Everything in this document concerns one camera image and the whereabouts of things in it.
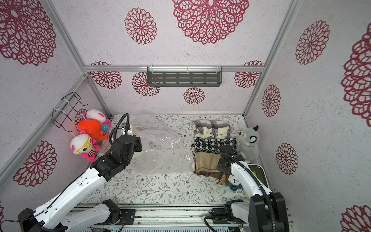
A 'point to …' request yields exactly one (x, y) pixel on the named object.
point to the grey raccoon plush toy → (248, 144)
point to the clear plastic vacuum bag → (166, 148)
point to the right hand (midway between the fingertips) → (224, 166)
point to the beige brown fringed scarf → (206, 165)
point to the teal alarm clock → (234, 184)
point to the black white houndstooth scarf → (206, 144)
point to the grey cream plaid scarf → (211, 128)
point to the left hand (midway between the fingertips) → (135, 137)
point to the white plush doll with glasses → (84, 144)
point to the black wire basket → (66, 109)
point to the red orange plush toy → (93, 128)
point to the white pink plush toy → (98, 115)
